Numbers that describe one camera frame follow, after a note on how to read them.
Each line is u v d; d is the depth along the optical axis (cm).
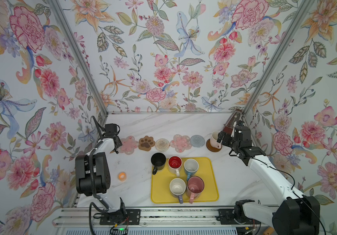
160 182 86
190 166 88
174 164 91
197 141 104
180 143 104
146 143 104
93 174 42
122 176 88
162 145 101
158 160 88
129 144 103
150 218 75
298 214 40
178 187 83
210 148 100
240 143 62
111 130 76
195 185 81
